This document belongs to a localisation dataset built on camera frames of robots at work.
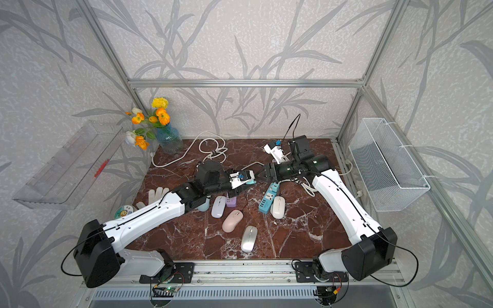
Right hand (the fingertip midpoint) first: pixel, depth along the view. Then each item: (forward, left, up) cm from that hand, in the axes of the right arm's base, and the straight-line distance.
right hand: (259, 174), depth 71 cm
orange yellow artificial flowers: (+23, +42, +9) cm, 48 cm away
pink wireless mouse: (-7, +13, -26) cm, 30 cm away
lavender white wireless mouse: (-1, +20, -26) cm, 33 cm away
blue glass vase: (+34, +50, -15) cm, 62 cm away
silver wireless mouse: (-16, +5, -25) cm, 30 cm away
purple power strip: (+1, +14, -25) cm, 28 cm away
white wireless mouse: (-2, -8, -25) cm, 26 cm away
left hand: (+1, +4, -3) cm, 5 cm away
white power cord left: (+32, +20, -22) cm, 44 cm away
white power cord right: (+11, -24, -26) cm, 37 cm away
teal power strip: (+2, -3, -25) cm, 25 cm away
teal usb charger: (-4, +2, +2) cm, 5 cm away
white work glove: (+6, +54, -27) cm, 61 cm away
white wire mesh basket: (+7, -57, -12) cm, 59 cm away
